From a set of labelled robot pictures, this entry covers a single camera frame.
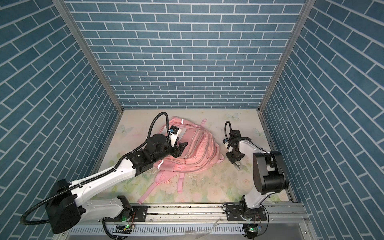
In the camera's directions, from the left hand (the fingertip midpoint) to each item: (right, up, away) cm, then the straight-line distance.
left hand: (184, 141), depth 77 cm
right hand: (+30, -12, +17) cm, 37 cm away
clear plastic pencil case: (+31, -16, +13) cm, 37 cm away
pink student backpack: (+9, -8, +8) cm, 15 cm away
